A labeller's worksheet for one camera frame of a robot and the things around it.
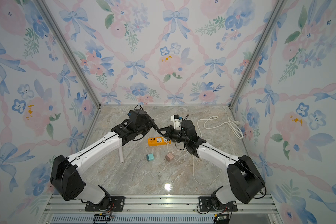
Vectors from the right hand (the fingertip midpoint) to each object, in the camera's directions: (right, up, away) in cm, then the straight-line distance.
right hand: (158, 130), depth 77 cm
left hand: (-1, +6, +4) cm, 7 cm away
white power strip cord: (+56, +2, +31) cm, 64 cm away
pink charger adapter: (+6, -18, +12) cm, 23 cm away
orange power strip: (-2, -9, +18) cm, 21 cm away
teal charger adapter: (-6, -18, +12) cm, 23 cm away
